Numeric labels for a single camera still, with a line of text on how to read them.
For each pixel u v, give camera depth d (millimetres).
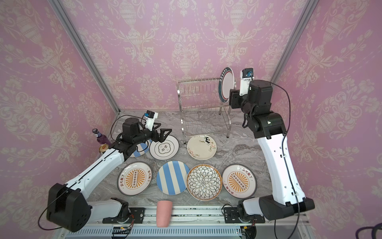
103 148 872
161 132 697
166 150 977
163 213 714
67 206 397
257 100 417
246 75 499
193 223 732
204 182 847
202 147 980
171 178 869
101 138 877
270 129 402
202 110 1205
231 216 732
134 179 856
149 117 673
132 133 612
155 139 701
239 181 852
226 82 878
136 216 739
